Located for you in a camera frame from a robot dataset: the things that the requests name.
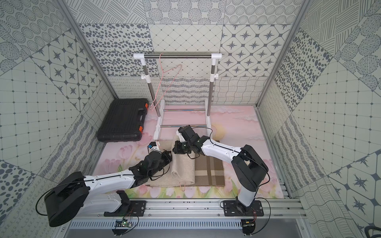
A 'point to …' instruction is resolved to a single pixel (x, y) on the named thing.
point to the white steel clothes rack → (208, 103)
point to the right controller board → (248, 226)
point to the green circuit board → (123, 223)
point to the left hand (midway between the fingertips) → (174, 147)
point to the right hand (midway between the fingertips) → (173, 151)
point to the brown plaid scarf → (209, 171)
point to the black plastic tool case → (124, 120)
